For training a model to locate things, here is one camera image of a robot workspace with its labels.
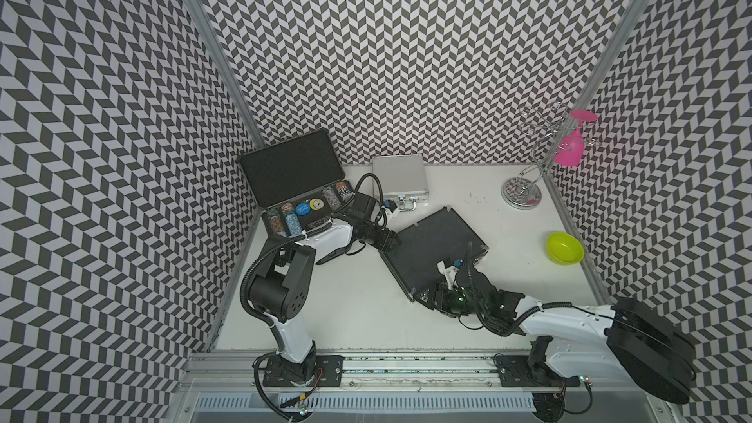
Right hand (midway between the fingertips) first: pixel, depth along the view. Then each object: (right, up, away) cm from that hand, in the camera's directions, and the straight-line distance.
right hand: (420, 306), depth 79 cm
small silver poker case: (-4, +35, +7) cm, 36 cm away
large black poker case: (-42, +35, +26) cm, 61 cm away
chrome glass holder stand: (+40, +31, +28) cm, 58 cm away
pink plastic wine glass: (+50, +45, +14) cm, 69 cm away
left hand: (-8, +15, +13) cm, 21 cm away
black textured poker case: (0, +11, +10) cm, 15 cm away
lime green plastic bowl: (+49, +13, +16) cm, 53 cm away
